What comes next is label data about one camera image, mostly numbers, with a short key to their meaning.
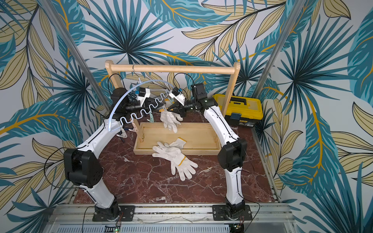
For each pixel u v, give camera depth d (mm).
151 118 689
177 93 673
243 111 992
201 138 1067
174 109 759
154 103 679
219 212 733
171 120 819
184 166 900
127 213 732
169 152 899
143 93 618
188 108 703
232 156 525
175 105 716
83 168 457
